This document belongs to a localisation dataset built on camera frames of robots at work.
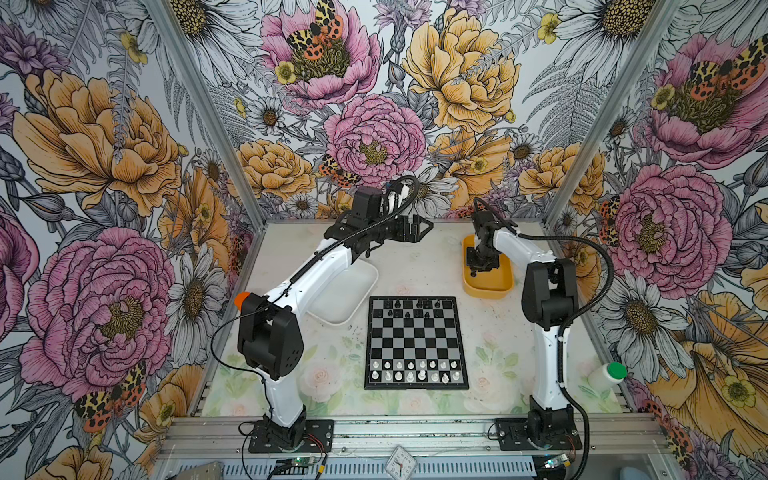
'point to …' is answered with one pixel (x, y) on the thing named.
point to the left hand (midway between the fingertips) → (418, 231)
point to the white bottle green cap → (606, 377)
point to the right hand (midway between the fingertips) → (477, 273)
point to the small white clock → (400, 464)
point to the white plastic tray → (346, 296)
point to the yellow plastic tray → (490, 283)
